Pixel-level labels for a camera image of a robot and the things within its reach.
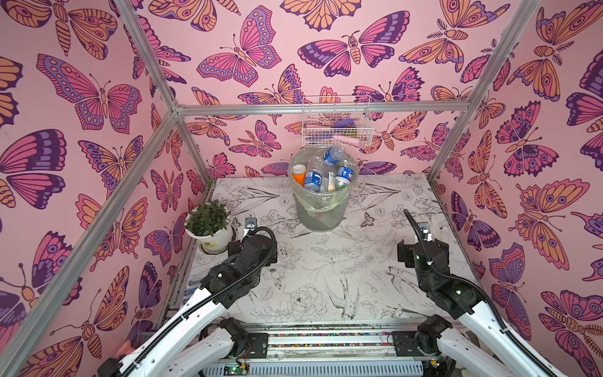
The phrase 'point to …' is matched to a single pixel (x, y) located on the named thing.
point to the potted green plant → (210, 224)
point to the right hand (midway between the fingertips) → (420, 241)
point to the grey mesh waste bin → (323, 182)
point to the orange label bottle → (299, 173)
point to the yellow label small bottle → (331, 181)
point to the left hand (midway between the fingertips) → (259, 240)
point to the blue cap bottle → (313, 181)
